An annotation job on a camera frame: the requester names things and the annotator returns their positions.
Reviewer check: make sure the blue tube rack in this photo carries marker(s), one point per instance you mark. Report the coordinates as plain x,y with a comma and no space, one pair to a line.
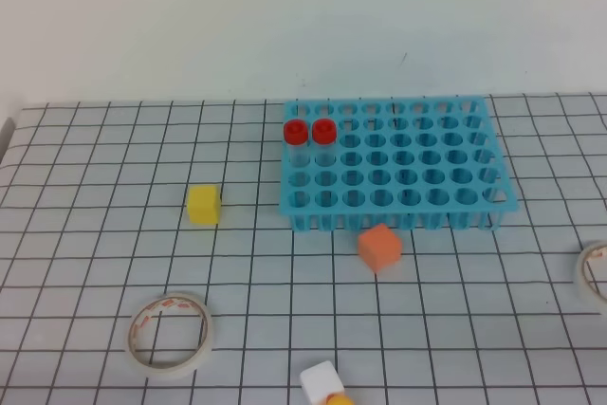
405,162

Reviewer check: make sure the white black-grid cloth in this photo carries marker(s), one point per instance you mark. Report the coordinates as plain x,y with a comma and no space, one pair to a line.
94,225

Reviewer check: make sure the white tape roll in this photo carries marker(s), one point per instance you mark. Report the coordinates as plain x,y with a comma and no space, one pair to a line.
587,291
169,371

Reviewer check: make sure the orange cube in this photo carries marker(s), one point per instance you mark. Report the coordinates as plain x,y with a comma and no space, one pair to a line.
379,247

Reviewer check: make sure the red-capped clear tube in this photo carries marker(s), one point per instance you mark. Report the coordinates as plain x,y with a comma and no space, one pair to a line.
296,140
324,135

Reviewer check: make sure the small orange object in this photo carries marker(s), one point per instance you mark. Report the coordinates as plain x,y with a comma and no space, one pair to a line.
339,399

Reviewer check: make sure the yellow cube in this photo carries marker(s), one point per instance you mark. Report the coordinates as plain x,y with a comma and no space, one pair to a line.
204,204

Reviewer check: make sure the white cube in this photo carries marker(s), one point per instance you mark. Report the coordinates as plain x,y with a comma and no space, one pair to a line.
320,382

